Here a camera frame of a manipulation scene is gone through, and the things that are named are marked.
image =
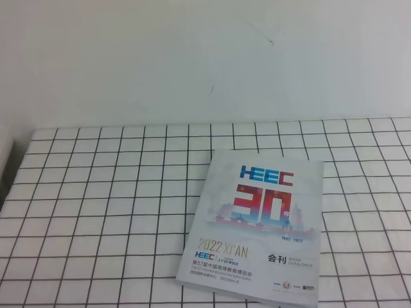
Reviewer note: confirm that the white HEEC catalogue book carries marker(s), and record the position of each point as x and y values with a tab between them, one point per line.
257	230

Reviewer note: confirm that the white black-grid tablecloth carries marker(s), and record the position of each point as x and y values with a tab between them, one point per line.
97	217

